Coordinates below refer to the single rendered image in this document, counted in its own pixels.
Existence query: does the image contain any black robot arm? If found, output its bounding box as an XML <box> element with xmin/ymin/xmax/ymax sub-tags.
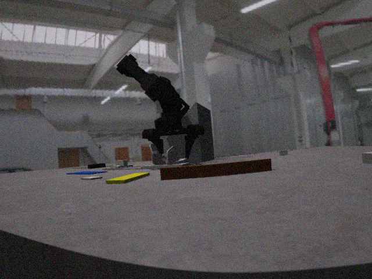
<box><xmin>116</xmin><ymin>54</ymin><xmax>190</xmax><ymax>131</ymax></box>

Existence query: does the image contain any yellow flat bar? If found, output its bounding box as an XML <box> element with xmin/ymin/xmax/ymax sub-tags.
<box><xmin>106</xmin><ymin>173</ymin><xmax>149</xmax><ymax>184</ymax></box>

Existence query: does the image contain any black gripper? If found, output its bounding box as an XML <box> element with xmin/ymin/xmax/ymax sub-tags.
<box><xmin>142</xmin><ymin>108</ymin><xmax>205</xmax><ymax>160</ymax></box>

